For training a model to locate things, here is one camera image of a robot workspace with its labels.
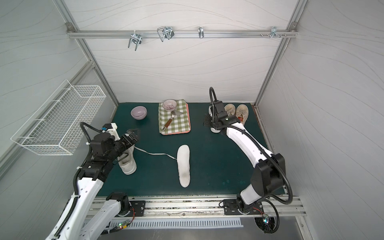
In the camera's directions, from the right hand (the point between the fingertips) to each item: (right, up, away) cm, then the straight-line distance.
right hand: (208, 119), depth 84 cm
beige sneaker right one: (+27, +5, +23) cm, 35 cm away
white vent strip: (-17, -50, -14) cm, 55 cm away
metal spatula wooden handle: (-24, +5, +31) cm, 39 cm away
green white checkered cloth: (-18, -3, +23) cm, 30 cm away
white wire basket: (-71, -3, -17) cm, 73 cm away
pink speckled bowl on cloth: (-28, +11, +34) cm, 45 cm away
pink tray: (-14, +11, +34) cm, 39 cm away
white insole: (-14, -27, +4) cm, 31 cm away
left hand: (-37, -7, -11) cm, 40 cm away
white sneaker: (+5, -8, +17) cm, 19 cm away
